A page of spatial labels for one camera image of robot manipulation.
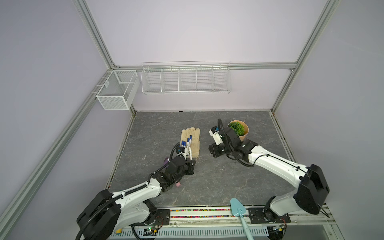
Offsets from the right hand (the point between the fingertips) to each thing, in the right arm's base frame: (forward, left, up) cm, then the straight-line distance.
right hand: (209, 149), depth 81 cm
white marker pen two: (+12, +16, -14) cm, 24 cm away
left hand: (-6, +8, -6) cm, 12 cm away
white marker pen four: (+15, +12, -14) cm, 24 cm away
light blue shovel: (-27, -14, -13) cm, 33 cm away
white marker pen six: (-2, +11, -1) cm, 11 cm away
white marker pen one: (+11, +18, -14) cm, 25 cm away
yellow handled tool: (-36, +43, -13) cm, 58 cm away
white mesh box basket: (+42, +61, +9) cm, 75 cm away
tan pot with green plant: (+19, -21, -5) cm, 28 cm away
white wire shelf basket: (+45, +14, +16) cm, 50 cm away
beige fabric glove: (+22, +9, -14) cm, 27 cm away
